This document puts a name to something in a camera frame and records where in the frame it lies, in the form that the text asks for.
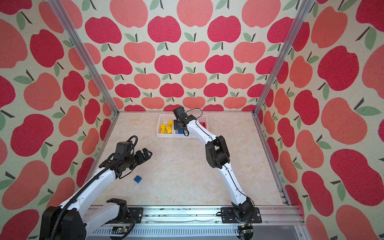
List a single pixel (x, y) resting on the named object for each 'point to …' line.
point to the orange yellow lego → (169, 129)
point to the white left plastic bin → (162, 119)
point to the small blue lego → (137, 179)
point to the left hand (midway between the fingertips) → (149, 157)
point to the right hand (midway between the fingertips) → (182, 123)
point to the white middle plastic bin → (176, 135)
